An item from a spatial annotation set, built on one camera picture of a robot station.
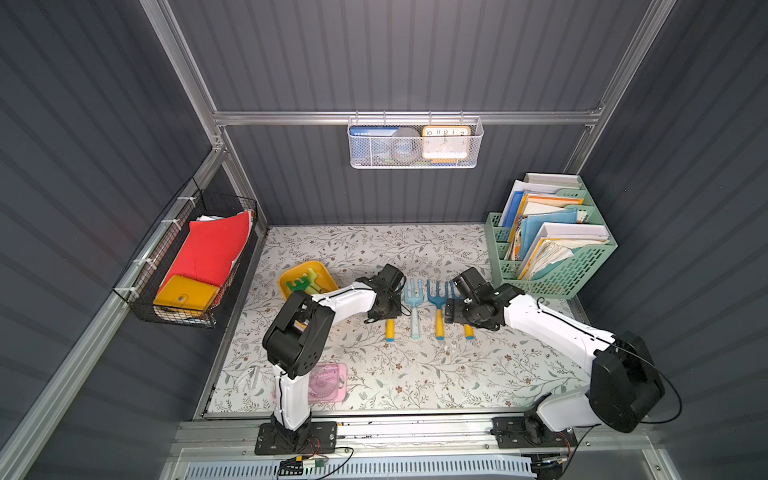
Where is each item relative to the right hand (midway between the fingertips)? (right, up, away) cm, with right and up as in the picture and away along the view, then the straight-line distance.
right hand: (465, 313), depth 86 cm
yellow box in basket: (-67, +9, -22) cm, 71 cm away
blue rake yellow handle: (-22, -6, +5) cm, 23 cm away
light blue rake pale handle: (-14, +2, +13) cm, 19 cm away
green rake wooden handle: (-51, +7, +15) cm, 54 cm away
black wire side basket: (-74, +12, -25) cm, 79 cm away
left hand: (-21, -1, +9) cm, 23 cm away
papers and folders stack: (+23, +26, -1) cm, 34 cm away
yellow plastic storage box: (-45, +8, +16) cm, 48 cm away
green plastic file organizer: (+32, +10, +5) cm, 34 cm away
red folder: (-67, +19, -13) cm, 71 cm away
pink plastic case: (-39, -18, -4) cm, 44 cm away
